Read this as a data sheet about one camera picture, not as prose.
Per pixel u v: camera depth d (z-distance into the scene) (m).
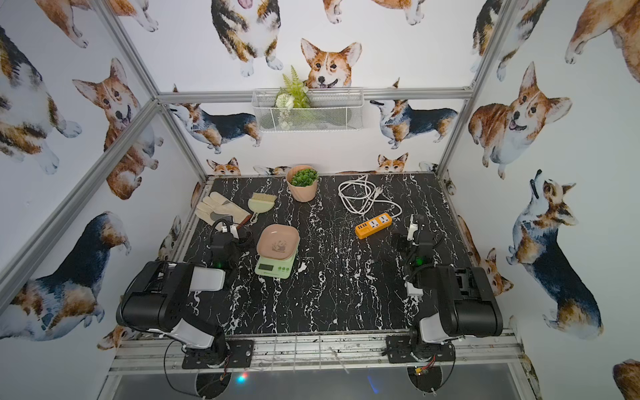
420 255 0.72
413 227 0.83
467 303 0.46
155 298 0.46
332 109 0.92
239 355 0.74
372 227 1.01
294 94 0.82
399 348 0.74
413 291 0.84
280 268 0.90
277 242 0.95
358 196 1.14
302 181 1.01
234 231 0.83
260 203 1.12
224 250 0.72
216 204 1.10
